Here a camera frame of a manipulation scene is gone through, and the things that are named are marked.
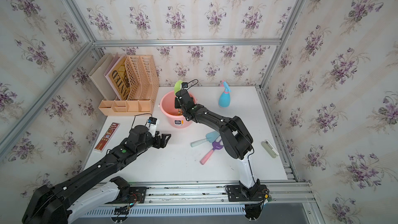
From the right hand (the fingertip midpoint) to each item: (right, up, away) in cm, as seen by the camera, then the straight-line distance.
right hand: (180, 97), depth 92 cm
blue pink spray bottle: (+28, -1, +10) cm, 30 cm away
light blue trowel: (+18, -25, +1) cm, 31 cm away
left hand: (-6, -21, -12) cm, 24 cm away
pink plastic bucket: (-2, -10, -8) cm, 13 cm away
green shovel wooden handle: (-1, +6, -4) cm, 7 cm away
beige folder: (-47, +12, -5) cm, 49 cm away
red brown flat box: (-45, -25, 0) cm, 51 cm away
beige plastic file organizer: (-34, +9, +28) cm, 45 cm away
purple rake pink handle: (+21, -29, -4) cm, 36 cm away
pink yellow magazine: (-39, +13, 0) cm, 41 cm away
